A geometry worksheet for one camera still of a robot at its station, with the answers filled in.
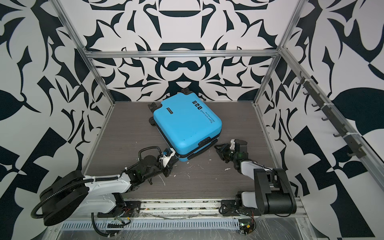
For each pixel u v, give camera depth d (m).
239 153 0.72
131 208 0.73
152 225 0.65
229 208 0.74
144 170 0.64
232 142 0.88
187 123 0.83
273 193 0.43
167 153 0.70
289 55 0.83
